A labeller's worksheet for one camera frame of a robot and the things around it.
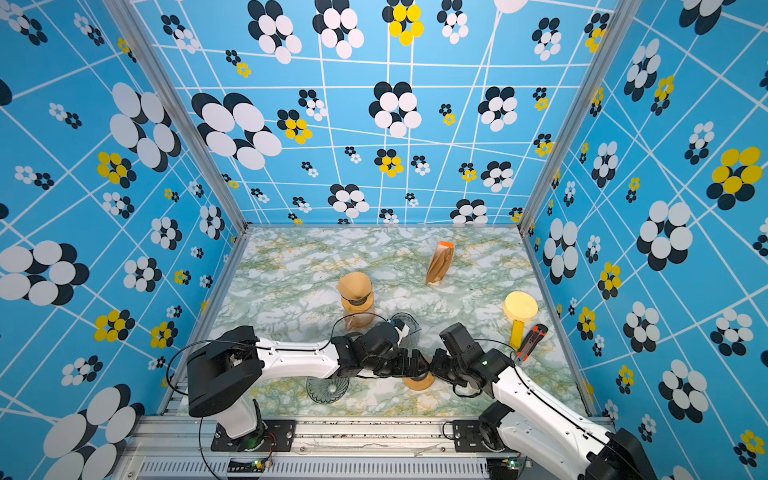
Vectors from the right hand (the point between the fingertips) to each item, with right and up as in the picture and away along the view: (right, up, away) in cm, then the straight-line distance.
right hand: (431, 367), depth 82 cm
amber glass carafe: (-21, +11, +12) cm, 27 cm away
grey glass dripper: (-29, -6, -1) cm, 29 cm away
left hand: (-3, +1, -4) cm, 5 cm away
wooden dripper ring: (-21, +16, +5) cm, 27 cm away
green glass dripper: (-21, +17, +6) cm, 28 cm away
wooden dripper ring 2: (-3, -3, -2) cm, 5 cm away
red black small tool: (+31, +5, +7) cm, 32 cm away
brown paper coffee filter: (-22, +23, +4) cm, 32 cm away
